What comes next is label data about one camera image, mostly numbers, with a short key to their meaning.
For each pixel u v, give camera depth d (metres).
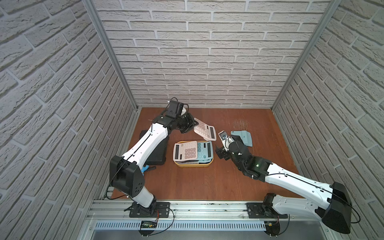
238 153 0.53
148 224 0.72
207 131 0.81
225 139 0.62
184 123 0.69
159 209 0.73
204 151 0.86
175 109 0.62
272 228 0.70
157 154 0.91
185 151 0.85
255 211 0.73
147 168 0.84
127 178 0.43
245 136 1.00
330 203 0.40
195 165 0.87
